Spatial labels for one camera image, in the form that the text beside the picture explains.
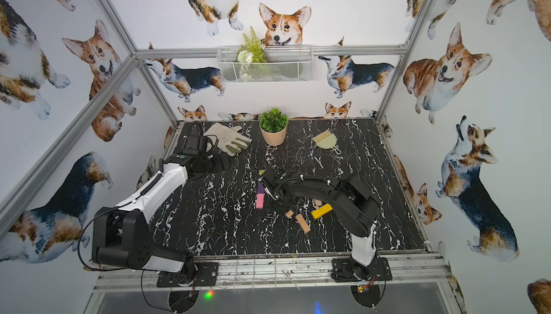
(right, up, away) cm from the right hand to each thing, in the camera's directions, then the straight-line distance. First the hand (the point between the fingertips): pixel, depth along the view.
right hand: (281, 208), depth 87 cm
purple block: (-10, +7, +7) cm, 14 cm away
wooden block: (+3, -2, -2) cm, 4 cm away
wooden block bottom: (+8, -4, -2) cm, 9 cm away
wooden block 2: (+15, +2, +1) cm, 15 cm away
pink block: (-9, +2, +4) cm, 10 cm away
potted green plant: (-4, +35, +15) cm, 38 cm away
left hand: (-23, +20, +1) cm, 30 cm away
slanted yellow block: (+16, -1, +1) cm, 16 cm away
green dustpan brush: (+23, +27, +26) cm, 44 cm away
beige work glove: (-27, +27, +23) cm, 45 cm away
